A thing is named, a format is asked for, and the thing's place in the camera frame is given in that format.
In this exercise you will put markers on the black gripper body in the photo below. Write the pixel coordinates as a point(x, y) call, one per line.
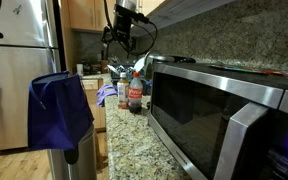
point(122, 24)

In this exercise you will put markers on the stainless steel microwave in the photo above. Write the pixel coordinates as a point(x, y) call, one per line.
point(224, 123)

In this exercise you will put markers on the dish rack with utensils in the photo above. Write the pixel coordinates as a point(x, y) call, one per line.
point(122, 70)

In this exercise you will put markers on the white cup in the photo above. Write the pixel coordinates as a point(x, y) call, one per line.
point(79, 69)

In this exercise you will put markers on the white label bottle white cap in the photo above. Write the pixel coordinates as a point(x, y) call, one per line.
point(122, 93)

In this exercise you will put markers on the cola bottle red cap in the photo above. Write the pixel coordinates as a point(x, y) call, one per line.
point(135, 95)

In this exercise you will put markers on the purple cloth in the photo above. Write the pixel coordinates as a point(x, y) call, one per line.
point(105, 93)

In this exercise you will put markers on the blue fabric bag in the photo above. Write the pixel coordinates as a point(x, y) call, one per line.
point(59, 113)

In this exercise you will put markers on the stainless steel refrigerator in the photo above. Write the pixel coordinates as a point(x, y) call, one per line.
point(17, 66)

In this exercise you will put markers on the flat colourful packet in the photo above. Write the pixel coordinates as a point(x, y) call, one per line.
point(250, 70)

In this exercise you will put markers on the stainless steel trash can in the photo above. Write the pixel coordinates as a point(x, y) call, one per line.
point(80, 160)

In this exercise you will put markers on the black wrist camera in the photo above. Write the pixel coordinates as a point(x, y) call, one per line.
point(137, 16)

